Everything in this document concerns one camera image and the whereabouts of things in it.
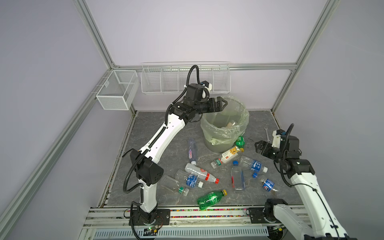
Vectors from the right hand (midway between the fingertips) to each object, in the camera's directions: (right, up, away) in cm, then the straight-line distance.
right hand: (263, 147), depth 78 cm
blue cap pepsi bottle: (+2, -20, +1) cm, 20 cm away
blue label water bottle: (-3, -12, +8) cm, 14 cm away
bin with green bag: (-23, +9, -4) cm, 26 cm away
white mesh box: (-90, +35, +26) cm, 100 cm away
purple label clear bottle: (-38, -5, +17) cm, 42 cm away
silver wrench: (+16, +9, +31) cm, 36 cm away
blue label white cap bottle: (-39, -18, +3) cm, 43 cm away
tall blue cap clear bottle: (-12, -18, +7) cm, 23 cm away
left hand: (-23, +21, -6) cm, 31 cm away
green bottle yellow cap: (-28, -26, -4) cm, 38 cm away
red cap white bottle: (-32, -16, +6) cm, 37 cm away
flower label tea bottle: (-16, -7, +11) cm, 21 cm away
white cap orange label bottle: (-15, +12, +13) cm, 23 cm away
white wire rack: (-52, +43, +19) cm, 70 cm away
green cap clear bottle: (-50, -21, +5) cm, 55 cm away
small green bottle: (-7, 0, +18) cm, 20 cm away
